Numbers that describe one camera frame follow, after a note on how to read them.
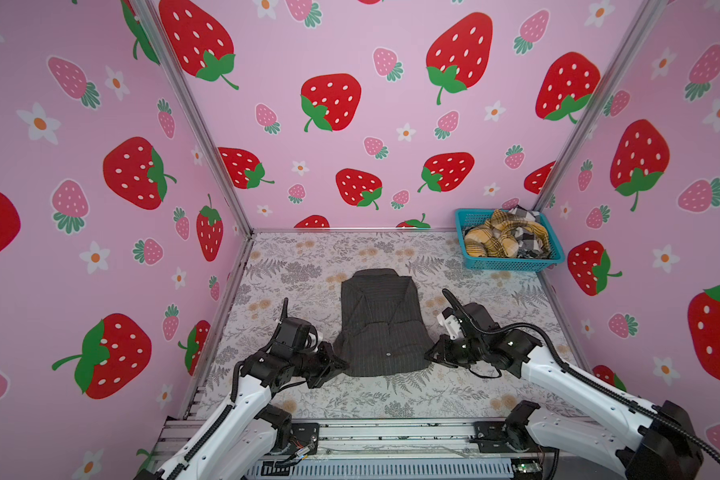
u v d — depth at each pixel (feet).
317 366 2.23
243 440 1.87
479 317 2.00
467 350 2.17
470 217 3.76
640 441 1.32
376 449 2.40
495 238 3.48
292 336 2.01
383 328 2.99
